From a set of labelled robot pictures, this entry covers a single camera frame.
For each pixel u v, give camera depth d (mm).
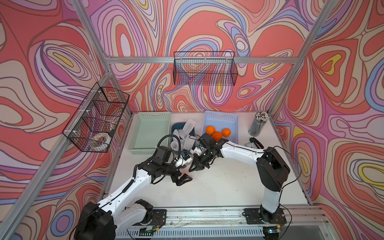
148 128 1104
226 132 1034
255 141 1011
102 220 383
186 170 799
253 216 733
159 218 728
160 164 624
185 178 678
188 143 934
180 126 1021
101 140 704
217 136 986
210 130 1026
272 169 484
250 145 986
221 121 1122
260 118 931
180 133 1008
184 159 685
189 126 991
